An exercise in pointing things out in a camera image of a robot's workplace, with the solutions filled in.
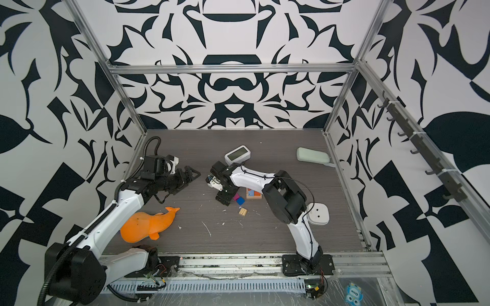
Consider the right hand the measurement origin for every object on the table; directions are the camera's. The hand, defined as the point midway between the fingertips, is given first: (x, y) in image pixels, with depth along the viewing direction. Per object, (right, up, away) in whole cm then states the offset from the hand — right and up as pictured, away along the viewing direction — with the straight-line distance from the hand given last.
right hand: (227, 194), depth 92 cm
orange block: (+12, +8, -33) cm, 36 cm away
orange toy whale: (-33, -9, -13) cm, 37 cm away
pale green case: (+46, +18, +14) cm, 52 cm away
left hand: (-12, +11, -12) cm, 20 cm away
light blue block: (+12, +1, -1) cm, 12 cm away
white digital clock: (+5, +18, +10) cm, 21 cm away
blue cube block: (+7, -3, -1) cm, 7 cm away
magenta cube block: (+5, 0, -3) cm, 5 cm away
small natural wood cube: (+8, -6, -5) cm, 11 cm away
